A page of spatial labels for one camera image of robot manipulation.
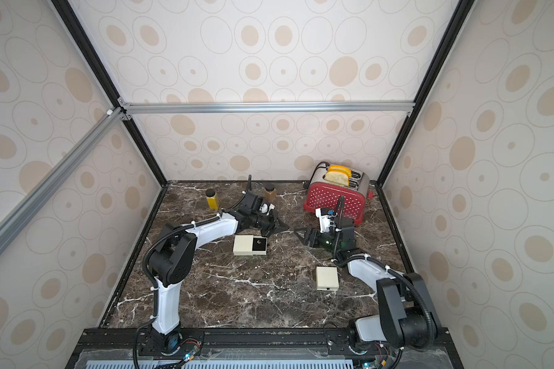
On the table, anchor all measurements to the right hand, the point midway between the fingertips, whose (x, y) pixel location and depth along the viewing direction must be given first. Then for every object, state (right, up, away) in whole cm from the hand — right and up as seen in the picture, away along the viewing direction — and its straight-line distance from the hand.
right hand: (298, 234), depth 85 cm
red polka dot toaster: (+14, +21, +11) cm, 27 cm away
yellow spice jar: (-38, +14, +18) cm, 44 cm away
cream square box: (+11, -16, 0) cm, 20 cm away
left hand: (-2, +3, +2) cm, 4 cm away
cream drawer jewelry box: (-19, -6, +8) cm, 22 cm away
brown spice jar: (-12, +16, +20) cm, 28 cm away
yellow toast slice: (+18, +26, +10) cm, 33 cm away
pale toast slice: (+17, +22, +9) cm, 29 cm away
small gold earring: (-16, -5, +11) cm, 20 cm away
